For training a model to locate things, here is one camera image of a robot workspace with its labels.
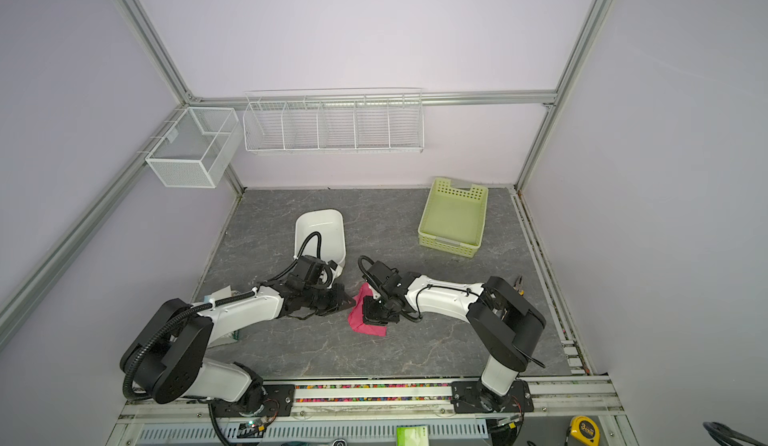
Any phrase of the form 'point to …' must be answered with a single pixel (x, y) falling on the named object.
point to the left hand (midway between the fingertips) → (355, 307)
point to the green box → (412, 435)
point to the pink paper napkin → (356, 314)
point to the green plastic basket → (454, 218)
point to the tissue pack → (225, 292)
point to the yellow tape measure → (585, 430)
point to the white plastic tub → (331, 225)
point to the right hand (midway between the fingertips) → (364, 324)
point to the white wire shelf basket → (335, 120)
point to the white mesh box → (194, 148)
